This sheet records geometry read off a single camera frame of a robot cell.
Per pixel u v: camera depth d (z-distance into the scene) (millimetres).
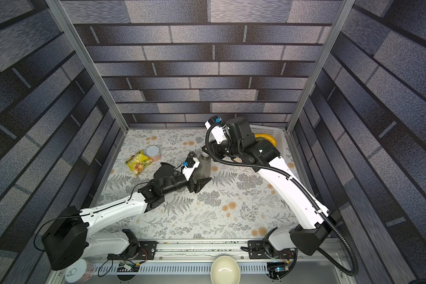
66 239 411
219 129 561
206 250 758
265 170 423
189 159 646
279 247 598
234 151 530
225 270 690
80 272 645
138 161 979
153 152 1008
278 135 1036
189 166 641
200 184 669
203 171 725
